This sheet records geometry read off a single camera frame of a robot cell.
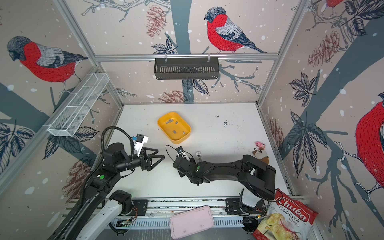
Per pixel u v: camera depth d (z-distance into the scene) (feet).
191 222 2.21
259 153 2.96
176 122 3.55
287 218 2.17
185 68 3.50
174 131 3.40
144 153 2.25
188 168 2.06
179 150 2.39
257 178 1.43
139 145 2.04
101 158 1.80
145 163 2.00
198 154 2.93
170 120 3.61
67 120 2.35
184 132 3.38
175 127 3.50
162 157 2.11
